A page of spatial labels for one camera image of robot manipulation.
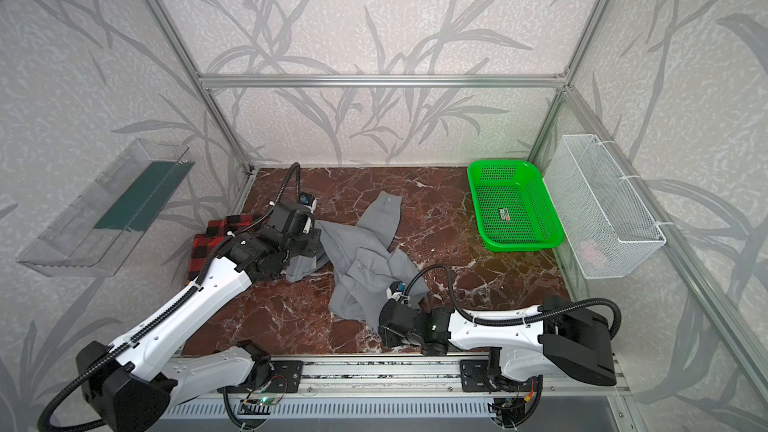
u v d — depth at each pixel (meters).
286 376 0.73
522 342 0.45
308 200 0.68
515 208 1.08
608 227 0.61
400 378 0.75
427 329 0.59
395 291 0.73
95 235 0.64
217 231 0.92
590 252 0.72
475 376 0.74
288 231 0.58
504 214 1.05
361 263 0.84
